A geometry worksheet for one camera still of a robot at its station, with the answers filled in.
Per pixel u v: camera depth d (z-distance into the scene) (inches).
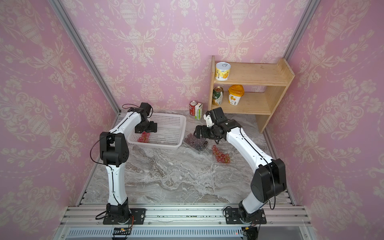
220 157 36.3
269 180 16.8
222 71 28.4
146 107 33.4
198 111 42.8
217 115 25.1
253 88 42.9
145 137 40.1
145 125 34.7
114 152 22.9
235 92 35.1
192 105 44.0
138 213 29.4
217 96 34.5
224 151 38.1
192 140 37.9
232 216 28.7
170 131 41.8
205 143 37.7
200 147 37.2
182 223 28.9
